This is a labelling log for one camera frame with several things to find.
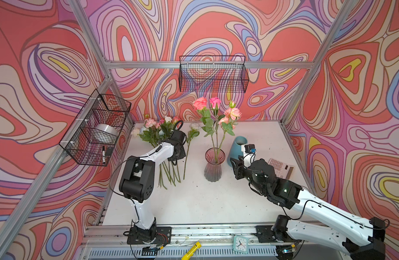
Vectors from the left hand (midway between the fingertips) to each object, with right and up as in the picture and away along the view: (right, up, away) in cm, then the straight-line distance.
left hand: (181, 156), depth 97 cm
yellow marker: (+8, -38, -29) cm, 48 cm away
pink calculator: (+59, -8, -4) cm, 60 cm away
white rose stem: (+6, +14, +15) cm, 21 cm away
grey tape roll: (-32, +15, -23) cm, 42 cm away
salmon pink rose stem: (-11, -11, -4) cm, 16 cm away
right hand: (+27, 0, -25) cm, 37 cm away
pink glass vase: (+19, +1, -16) cm, 25 cm away
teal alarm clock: (+29, -35, -27) cm, 54 cm away
